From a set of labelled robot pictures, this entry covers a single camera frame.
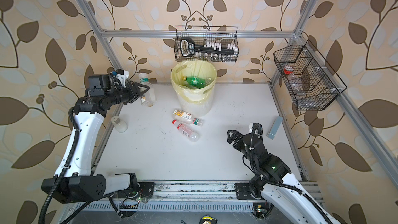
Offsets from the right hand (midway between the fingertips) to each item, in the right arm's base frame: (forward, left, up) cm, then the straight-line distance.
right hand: (234, 137), depth 74 cm
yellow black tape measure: (-30, +14, -14) cm, 36 cm away
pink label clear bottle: (+10, +25, -12) cm, 30 cm away
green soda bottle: (+39, +19, 0) cm, 44 cm away
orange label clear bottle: (+19, +26, -11) cm, 34 cm away
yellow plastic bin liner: (+45, +19, +6) cm, 49 cm away
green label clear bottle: (+35, +11, +5) cm, 37 cm away
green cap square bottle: (+13, +39, +15) cm, 44 cm away
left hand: (+16, +40, +19) cm, 47 cm away
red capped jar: (+29, -31, +17) cm, 46 cm away
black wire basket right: (+18, -38, +17) cm, 45 cm away
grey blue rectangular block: (+11, -27, -11) cm, 32 cm away
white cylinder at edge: (+15, +65, -12) cm, 68 cm away
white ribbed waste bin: (+29, +19, -16) cm, 38 cm away
